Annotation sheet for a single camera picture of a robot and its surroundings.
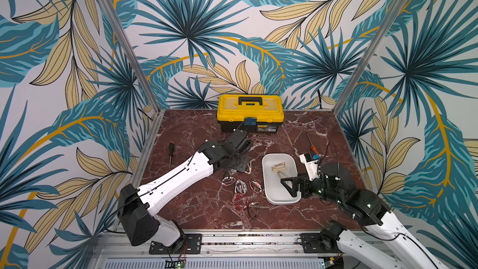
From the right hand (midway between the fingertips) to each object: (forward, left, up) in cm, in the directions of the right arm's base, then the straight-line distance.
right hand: (289, 178), depth 69 cm
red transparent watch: (-1, +18, -21) cm, 28 cm away
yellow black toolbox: (+38, +7, -4) cm, 39 cm away
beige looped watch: (+5, +14, -2) cm, 16 cm away
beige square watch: (+15, -2, -21) cm, 26 cm away
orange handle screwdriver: (+27, -23, -21) cm, 41 cm away
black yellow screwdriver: (+27, +55, -20) cm, 64 cm away
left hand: (+8, +18, -3) cm, 20 cm away
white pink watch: (+9, +24, -18) cm, 32 cm away
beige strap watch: (+11, -3, -21) cm, 24 cm away
